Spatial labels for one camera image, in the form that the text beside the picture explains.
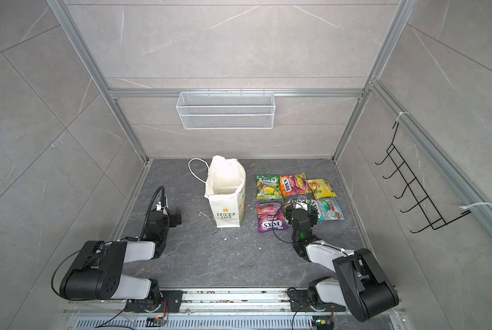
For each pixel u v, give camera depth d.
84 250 0.47
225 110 0.99
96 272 0.44
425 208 0.64
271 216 0.93
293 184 1.05
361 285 0.42
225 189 1.01
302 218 0.68
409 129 0.67
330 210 0.95
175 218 0.85
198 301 0.75
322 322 0.70
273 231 0.89
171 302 0.73
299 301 0.73
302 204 0.76
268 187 1.04
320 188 1.01
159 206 0.78
